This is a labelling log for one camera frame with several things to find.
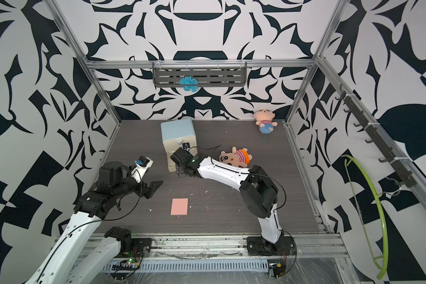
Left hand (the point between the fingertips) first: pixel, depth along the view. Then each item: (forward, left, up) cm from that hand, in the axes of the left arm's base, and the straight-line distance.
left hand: (151, 172), depth 76 cm
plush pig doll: (+14, -40, -13) cm, 44 cm away
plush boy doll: (+43, -60, -13) cm, 75 cm away
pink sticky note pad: (-9, -10, -19) cm, 23 cm away
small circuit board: (-30, +9, -21) cm, 38 cm away
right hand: (+8, -13, -9) cm, 18 cm away
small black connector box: (-34, -51, -20) cm, 65 cm away
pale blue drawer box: (+24, -9, -3) cm, 25 cm away
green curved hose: (-37, -74, +4) cm, 83 cm away
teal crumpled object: (+42, -16, +15) cm, 47 cm away
